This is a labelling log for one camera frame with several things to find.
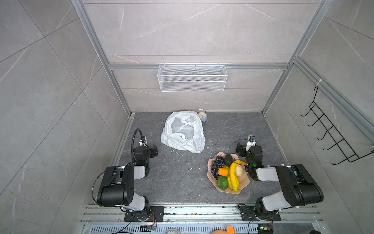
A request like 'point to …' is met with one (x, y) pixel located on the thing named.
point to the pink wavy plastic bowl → (244, 180)
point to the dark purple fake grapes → (217, 164)
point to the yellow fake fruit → (230, 183)
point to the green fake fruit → (222, 182)
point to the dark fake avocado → (228, 160)
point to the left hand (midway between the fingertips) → (146, 142)
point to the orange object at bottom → (230, 230)
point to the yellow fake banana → (232, 170)
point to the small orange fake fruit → (222, 171)
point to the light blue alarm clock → (202, 115)
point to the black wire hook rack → (350, 156)
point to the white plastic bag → (183, 130)
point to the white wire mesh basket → (192, 78)
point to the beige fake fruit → (239, 170)
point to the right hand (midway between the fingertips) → (245, 141)
